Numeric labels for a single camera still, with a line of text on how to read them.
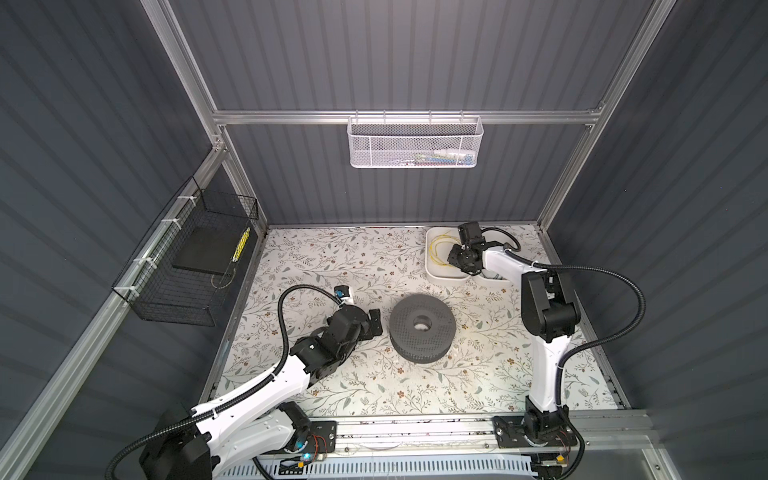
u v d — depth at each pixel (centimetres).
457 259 94
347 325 59
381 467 71
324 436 73
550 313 56
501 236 96
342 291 71
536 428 66
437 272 105
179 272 72
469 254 78
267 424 58
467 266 90
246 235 81
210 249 76
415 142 124
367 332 63
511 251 80
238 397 46
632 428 77
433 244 111
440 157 91
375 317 72
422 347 84
